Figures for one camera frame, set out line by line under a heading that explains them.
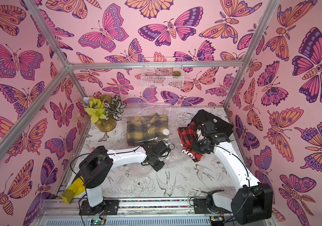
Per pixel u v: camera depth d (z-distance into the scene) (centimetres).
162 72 96
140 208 75
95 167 49
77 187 79
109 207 73
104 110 86
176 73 92
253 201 39
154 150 70
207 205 73
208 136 57
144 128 105
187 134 81
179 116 113
